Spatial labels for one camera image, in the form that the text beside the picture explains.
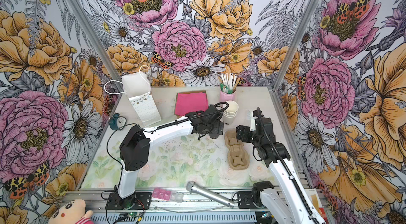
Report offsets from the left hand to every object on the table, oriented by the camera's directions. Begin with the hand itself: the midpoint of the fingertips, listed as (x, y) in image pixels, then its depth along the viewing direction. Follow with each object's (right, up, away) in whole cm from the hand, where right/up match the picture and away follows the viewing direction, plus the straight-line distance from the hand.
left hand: (213, 131), depth 88 cm
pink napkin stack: (-18, +16, +23) cm, 33 cm away
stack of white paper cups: (+10, +9, +1) cm, 14 cm away
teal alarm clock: (-57, +4, +6) cm, 57 cm away
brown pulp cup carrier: (+13, -14, -3) cm, 19 cm away
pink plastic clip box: (-22, -27, -13) cm, 37 cm away
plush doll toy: (-59, -29, -22) cm, 69 cm away
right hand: (+14, +1, -9) cm, 17 cm away
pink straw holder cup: (+8, +19, +16) cm, 27 cm away
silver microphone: (-10, -23, -13) cm, 29 cm away
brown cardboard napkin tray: (-15, +16, +24) cm, 32 cm away
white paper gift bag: (-46, +24, +9) cm, 52 cm away
